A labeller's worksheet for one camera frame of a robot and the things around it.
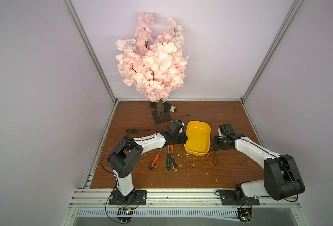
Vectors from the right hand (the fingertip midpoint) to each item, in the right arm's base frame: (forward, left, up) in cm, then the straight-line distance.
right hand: (215, 140), depth 90 cm
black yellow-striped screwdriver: (-15, +27, -2) cm, 31 cm away
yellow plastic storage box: (+7, +10, -3) cm, 13 cm away
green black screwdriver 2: (-6, +1, -1) cm, 6 cm away
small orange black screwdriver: (-8, +6, -2) cm, 11 cm away
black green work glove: (+32, +34, -2) cm, 46 cm away
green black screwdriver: (-13, +31, -2) cm, 33 cm away
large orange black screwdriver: (-14, +40, -2) cm, 42 cm away
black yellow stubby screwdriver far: (+9, +59, -2) cm, 59 cm away
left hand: (-1, +17, +3) cm, 18 cm away
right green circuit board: (-38, -9, -6) cm, 40 cm away
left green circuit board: (-41, +53, -7) cm, 67 cm away
